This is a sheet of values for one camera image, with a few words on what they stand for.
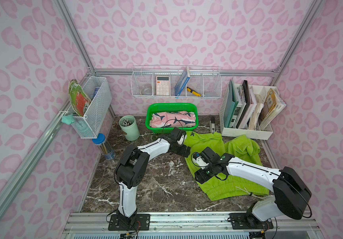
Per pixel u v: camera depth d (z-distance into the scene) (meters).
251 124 0.98
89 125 0.73
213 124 1.10
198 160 0.78
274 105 0.90
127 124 0.93
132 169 0.51
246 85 0.95
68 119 0.62
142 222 0.73
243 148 0.93
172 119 0.99
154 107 1.15
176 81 0.99
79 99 0.75
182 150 0.86
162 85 0.95
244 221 0.72
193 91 0.98
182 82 0.88
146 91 0.93
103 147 0.86
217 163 0.62
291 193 0.42
